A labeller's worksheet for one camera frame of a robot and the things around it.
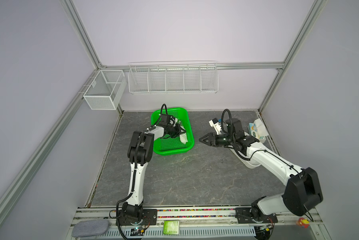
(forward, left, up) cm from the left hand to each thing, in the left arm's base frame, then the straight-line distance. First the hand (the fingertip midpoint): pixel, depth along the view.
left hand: (187, 132), depth 103 cm
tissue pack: (-4, -47, +4) cm, 48 cm away
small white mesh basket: (+25, +55, +20) cm, 63 cm away
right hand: (-19, -6, +17) cm, 26 cm away
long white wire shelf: (+29, +8, +25) cm, 39 cm away
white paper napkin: (-4, +3, 0) cm, 5 cm away
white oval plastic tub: (-35, -21, +27) cm, 49 cm away
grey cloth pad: (-52, +51, -1) cm, 73 cm away
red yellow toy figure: (-57, -49, +2) cm, 75 cm away
